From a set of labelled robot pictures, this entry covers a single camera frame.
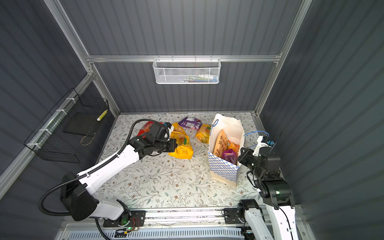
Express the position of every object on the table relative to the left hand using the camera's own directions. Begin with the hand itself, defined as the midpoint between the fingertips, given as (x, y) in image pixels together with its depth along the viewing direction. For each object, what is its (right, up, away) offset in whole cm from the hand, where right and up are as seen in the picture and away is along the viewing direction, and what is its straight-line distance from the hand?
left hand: (178, 144), depth 79 cm
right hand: (+30, -1, -13) cm, 33 cm away
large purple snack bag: (+28, -6, +3) cm, 29 cm away
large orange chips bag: (+24, 0, +8) cm, 25 cm away
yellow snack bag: (+3, -3, +2) cm, 4 cm away
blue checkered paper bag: (+30, +3, +17) cm, 34 cm away
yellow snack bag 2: (+14, +4, +23) cm, 27 cm away
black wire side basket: (-54, +6, -6) cm, 55 cm away
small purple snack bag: (+6, +13, +30) cm, 33 cm away
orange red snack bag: (+34, -3, +15) cm, 37 cm away
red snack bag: (-25, +8, +23) cm, 36 cm away
